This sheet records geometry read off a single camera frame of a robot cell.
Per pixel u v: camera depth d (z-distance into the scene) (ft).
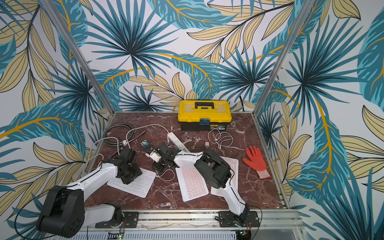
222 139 3.41
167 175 2.92
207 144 3.20
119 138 3.50
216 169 1.81
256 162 3.10
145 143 3.26
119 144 3.20
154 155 2.70
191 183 2.81
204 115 3.18
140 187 2.74
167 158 2.40
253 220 2.41
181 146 3.21
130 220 2.43
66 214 1.33
